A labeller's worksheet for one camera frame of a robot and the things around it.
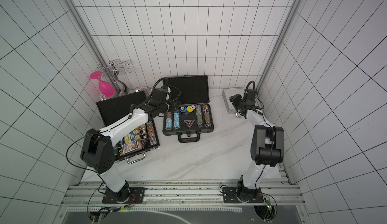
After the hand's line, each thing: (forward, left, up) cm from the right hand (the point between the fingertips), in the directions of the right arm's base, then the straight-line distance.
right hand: (234, 96), depth 95 cm
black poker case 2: (-8, +24, -10) cm, 28 cm away
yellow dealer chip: (-5, +29, -10) cm, 31 cm away
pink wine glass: (+1, +86, +1) cm, 86 cm away
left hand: (-12, +36, +2) cm, 38 cm away
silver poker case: (+12, +2, -10) cm, 16 cm away
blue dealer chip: (-6, +34, -9) cm, 35 cm away
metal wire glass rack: (+8, +77, +17) cm, 79 cm away
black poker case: (-34, +59, -11) cm, 69 cm away
